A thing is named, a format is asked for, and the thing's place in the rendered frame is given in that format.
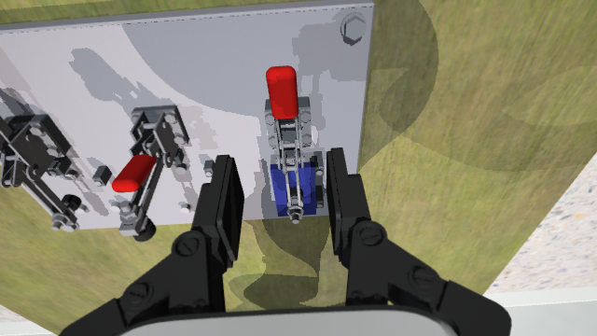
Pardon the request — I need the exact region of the dark blue flat block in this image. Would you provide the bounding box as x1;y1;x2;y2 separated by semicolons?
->
271;152;316;217

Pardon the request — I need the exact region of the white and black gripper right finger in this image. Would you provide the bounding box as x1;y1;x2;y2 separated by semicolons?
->
326;147;512;336

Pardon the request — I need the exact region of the grey metal fixture plate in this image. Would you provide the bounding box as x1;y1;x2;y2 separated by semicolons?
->
0;0;375;230

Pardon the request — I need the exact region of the black toggle clamp with red handle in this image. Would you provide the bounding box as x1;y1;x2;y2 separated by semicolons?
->
112;105;189;242

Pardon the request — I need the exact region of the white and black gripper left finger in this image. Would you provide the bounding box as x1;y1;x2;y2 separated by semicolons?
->
59;155;244;336

